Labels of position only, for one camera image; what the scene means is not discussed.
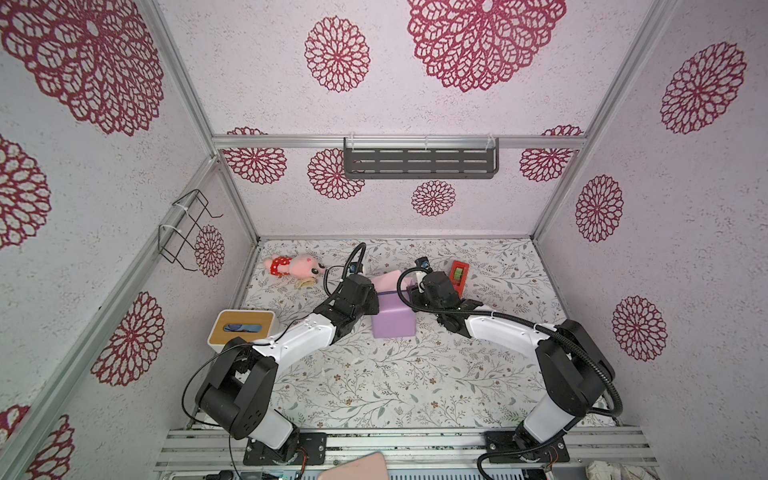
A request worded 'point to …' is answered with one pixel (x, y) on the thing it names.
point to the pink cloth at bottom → (368, 466)
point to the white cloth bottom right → (601, 470)
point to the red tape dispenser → (459, 273)
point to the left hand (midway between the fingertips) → (370, 298)
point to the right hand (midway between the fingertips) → (414, 281)
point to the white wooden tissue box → (230, 324)
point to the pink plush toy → (298, 265)
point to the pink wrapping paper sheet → (396, 314)
